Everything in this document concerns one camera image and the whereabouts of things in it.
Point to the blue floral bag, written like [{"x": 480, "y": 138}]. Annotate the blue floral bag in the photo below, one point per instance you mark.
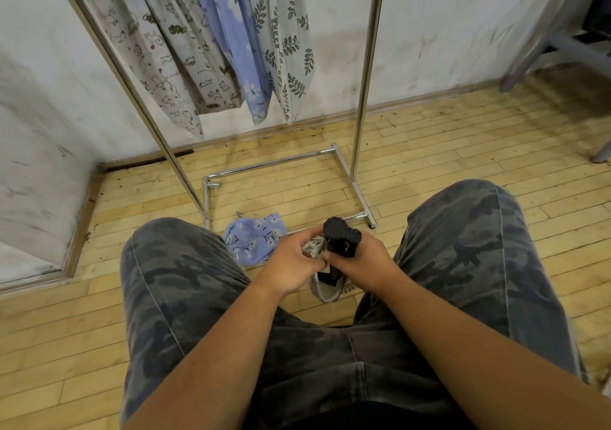
[{"x": 253, "y": 241}]

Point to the white crumpled plastic bag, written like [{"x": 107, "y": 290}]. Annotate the white crumpled plastic bag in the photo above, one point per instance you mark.
[{"x": 606, "y": 386}]

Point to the person's left hand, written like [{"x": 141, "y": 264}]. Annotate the person's left hand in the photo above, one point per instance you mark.
[{"x": 291, "y": 267}]

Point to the chrome clothes rack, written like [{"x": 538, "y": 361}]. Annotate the chrome clothes rack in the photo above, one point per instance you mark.
[{"x": 370, "y": 62}]

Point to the grey metal furniture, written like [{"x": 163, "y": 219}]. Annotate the grey metal furniture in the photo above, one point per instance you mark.
[{"x": 563, "y": 38}]

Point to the black baseboard strip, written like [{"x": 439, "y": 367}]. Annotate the black baseboard strip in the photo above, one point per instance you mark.
[{"x": 153, "y": 160}]

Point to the person's left forearm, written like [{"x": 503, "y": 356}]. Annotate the person's left forearm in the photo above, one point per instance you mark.
[{"x": 210, "y": 363}]

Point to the person's right forearm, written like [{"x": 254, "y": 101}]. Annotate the person's right forearm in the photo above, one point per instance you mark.
[{"x": 487, "y": 363}]

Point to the person's right hand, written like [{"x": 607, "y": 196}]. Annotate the person's right hand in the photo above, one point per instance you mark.
[{"x": 372, "y": 267}]

